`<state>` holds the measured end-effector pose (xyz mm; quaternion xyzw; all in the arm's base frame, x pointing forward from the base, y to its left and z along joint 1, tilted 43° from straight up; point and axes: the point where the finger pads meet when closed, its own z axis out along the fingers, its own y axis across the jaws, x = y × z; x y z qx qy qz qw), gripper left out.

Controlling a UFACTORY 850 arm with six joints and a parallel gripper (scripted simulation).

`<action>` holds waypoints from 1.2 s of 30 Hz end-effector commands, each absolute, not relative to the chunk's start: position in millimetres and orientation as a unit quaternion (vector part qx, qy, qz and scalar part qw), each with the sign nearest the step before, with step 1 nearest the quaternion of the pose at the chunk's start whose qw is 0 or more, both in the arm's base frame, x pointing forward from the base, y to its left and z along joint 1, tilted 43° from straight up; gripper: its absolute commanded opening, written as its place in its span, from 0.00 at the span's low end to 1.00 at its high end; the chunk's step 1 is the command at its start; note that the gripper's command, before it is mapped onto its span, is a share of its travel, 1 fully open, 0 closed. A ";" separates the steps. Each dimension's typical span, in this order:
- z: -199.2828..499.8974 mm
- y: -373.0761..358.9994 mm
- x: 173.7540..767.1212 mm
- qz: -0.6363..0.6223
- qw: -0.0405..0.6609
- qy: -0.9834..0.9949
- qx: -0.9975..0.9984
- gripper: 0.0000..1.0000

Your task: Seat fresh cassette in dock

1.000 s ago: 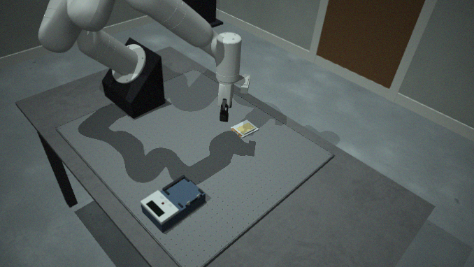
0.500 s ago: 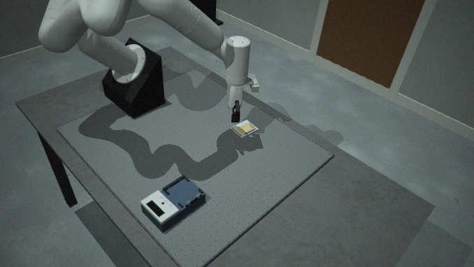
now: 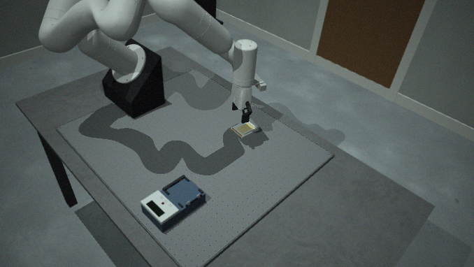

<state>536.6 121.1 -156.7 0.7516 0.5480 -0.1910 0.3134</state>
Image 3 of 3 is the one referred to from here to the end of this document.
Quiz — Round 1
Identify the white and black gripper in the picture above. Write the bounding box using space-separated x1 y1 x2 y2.
231 83 252 124

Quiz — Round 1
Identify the dark blue and white dock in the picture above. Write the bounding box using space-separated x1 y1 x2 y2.
141 175 206 233

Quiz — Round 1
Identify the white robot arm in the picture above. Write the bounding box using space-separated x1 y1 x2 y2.
38 0 266 92

